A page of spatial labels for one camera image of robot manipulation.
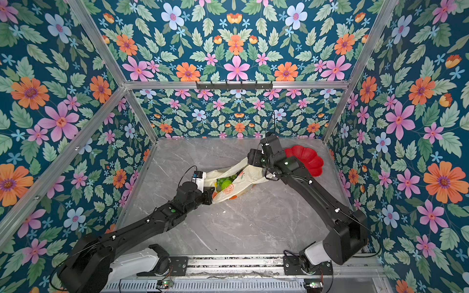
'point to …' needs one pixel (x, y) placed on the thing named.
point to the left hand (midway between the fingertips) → (217, 184)
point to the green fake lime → (225, 184)
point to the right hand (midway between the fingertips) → (255, 154)
